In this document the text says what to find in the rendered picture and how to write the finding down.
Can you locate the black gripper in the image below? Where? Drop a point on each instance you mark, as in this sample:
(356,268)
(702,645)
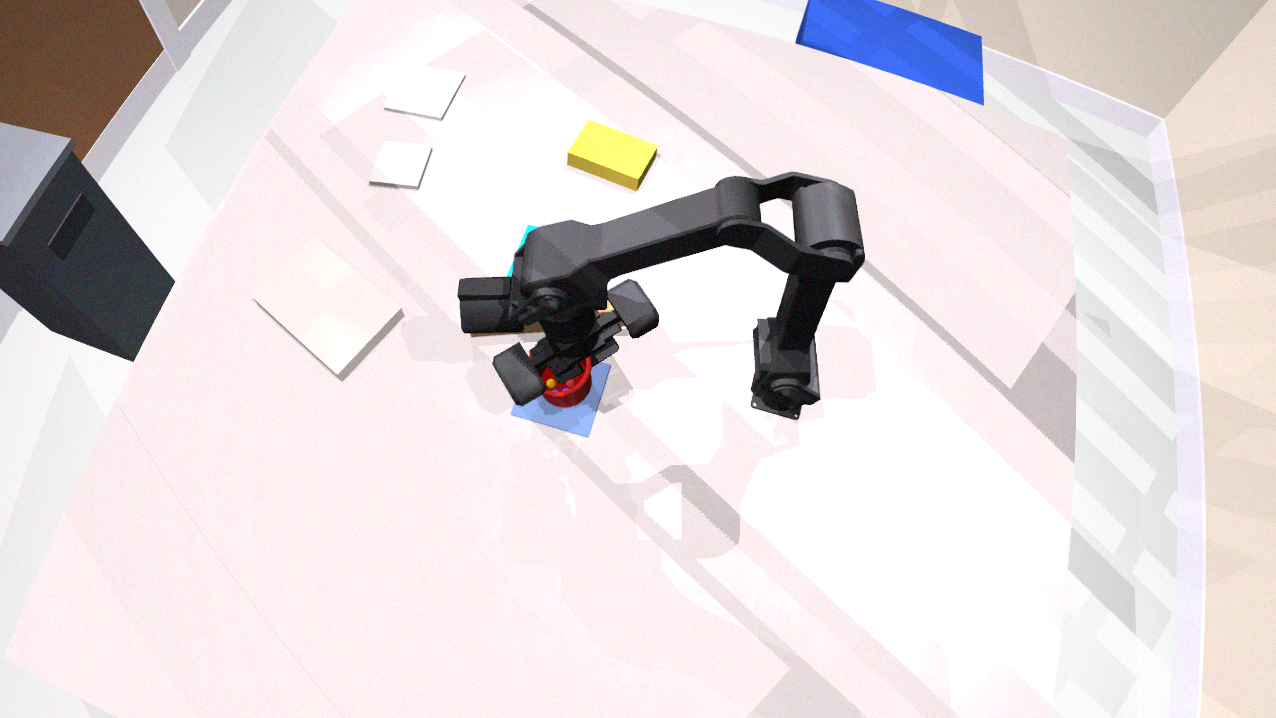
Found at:
(519,373)

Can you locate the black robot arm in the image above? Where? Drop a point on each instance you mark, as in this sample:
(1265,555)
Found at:
(560,274)

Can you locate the red cup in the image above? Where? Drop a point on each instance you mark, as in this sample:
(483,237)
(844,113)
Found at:
(573,396)

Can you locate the light wooden plank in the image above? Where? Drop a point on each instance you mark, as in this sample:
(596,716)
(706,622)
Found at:
(536,327)

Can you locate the yellow rectangular block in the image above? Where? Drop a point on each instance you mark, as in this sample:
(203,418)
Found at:
(612,154)

